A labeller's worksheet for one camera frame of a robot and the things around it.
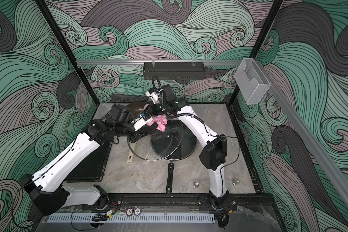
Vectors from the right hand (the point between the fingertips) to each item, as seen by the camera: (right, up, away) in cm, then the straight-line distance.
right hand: (141, 113), depth 75 cm
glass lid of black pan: (+27, -20, +13) cm, 36 cm away
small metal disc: (+51, -38, +2) cm, 64 cm away
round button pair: (-5, -50, -4) cm, 50 cm away
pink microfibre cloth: (+11, -4, -4) cm, 12 cm away
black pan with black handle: (+16, -31, +2) cm, 34 cm away
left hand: (+3, -7, -6) cm, 10 cm away
